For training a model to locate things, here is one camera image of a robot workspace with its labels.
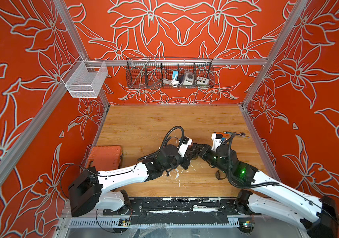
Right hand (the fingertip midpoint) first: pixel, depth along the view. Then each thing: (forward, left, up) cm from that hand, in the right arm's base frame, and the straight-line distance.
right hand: (234, 173), depth 81 cm
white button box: (+50, +16, +27) cm, 59 cm away
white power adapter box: (+48, +25, +29) cm, 62 cm away
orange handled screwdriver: (+8, +13, +27) cm, 31 cm away
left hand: (+7, +43, +11) cm, 45 cm away
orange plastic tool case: (+7, +74, +2) cm, 75 cm away
